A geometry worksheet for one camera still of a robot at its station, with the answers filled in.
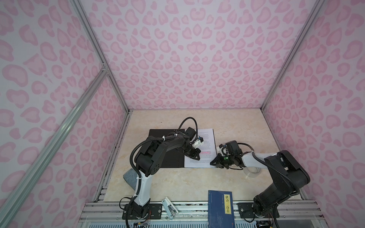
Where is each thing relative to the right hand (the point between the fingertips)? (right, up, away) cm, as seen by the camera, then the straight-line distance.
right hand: (211, 162), depth 88 cm
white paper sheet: (-1, +4, +7) cm, 8 cm away
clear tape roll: (+24, -5, -3) cm, 24 cm away
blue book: (+2, -21, -16) cm, 26 cm away
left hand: (-7, +3, +3) cm, 8 cm away
